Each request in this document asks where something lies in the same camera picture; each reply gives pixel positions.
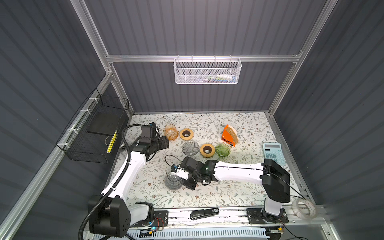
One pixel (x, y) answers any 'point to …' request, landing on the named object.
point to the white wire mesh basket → (207, 71)
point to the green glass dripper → (222, 150)
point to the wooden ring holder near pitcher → (186, 138)
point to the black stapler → (197, 214)
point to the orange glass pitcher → (171, 132)
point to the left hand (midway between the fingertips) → (164, 141)
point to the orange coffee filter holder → (229, 135)
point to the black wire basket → (89, 136)
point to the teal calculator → (274, 151)
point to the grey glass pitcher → (172, 182)
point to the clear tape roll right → (313, 212)
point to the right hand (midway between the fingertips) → (183, 182)
